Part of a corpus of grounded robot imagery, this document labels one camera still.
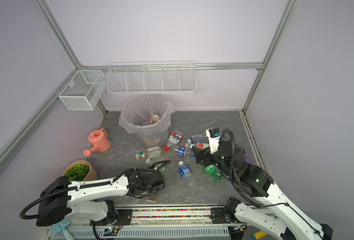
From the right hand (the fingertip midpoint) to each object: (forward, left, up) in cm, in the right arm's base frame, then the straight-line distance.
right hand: (202, 145), depth 63 cm
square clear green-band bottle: (+12, +29, -29) cm, 43 cm away
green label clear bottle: (-7, +18, -7) cm, 20 cm away
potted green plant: (-3, +63, -20) cm, 67 cm away
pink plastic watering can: (+18, +61, -20) cm, 67 cm away
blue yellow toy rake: (-29, -27, -31) cm, 50 cm away
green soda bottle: (0, -9, -28) cm, 30 cm away
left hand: (-12, +24, -29) cm, 39 cm away
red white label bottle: (+24, +14, -28) cm, 39 cm away
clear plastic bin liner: (+35, +33, -18) cm, 51 cm away
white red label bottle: (+16, -2, -26) cm, 31 cm away
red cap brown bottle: (+32, +28, -18) cm, 47 cm away
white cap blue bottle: (-1, +7, -26) cm, 27 cm away
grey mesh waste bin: (+19, +24, -24) cm, 39 cm away
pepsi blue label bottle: (+12, +10, -27) cm, 31 cm away
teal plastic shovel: (-27, +67, -30) cm, 78 cm away
